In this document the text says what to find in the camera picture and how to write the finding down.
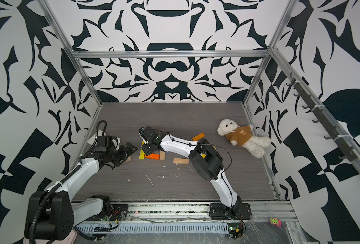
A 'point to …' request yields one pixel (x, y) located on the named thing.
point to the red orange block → (154, 156)
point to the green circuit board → (235, 230)
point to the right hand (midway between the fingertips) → (145, 146)
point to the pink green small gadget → (275, 221)
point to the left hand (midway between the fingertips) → (131, 150)
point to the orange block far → (200, 136)
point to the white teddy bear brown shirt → (242, 136)
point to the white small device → (91, 140)
